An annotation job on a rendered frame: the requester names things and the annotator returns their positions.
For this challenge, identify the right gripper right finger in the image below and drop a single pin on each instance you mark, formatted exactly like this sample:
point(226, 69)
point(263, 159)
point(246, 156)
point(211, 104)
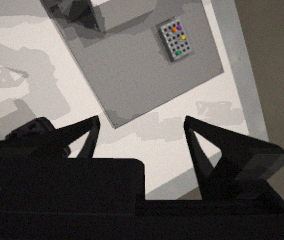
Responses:
point(244, 158)

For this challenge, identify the grey tube rack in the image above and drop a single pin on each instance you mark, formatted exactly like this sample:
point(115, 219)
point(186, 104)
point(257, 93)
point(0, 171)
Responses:
point(174, 40)

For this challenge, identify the grey flat rectangular mat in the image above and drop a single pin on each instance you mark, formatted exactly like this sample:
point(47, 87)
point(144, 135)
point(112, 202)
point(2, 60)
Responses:
point(128, 67)

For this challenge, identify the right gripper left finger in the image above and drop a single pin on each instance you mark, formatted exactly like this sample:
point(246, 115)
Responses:
point(52, 143)

